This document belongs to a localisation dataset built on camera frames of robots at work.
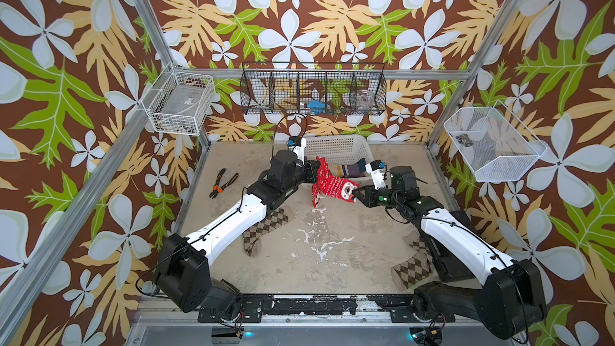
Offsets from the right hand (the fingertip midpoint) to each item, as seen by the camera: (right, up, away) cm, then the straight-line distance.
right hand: (353, 190), depth 81 cm
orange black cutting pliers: (-51, +1, +23) cm, 56 cm away
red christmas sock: (-8, +2, +3) cm, 9 cm away
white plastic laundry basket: (+5, +15, +33) cm, 37 cm away
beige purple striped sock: (+4, +6, +24) cm, 25 cm away
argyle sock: (+22, -27, +1) cm, 35 cm away
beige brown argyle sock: (-37, -18, +7) cm, 42 cm away
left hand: (-11, +10, -4) cm, 16 cm away
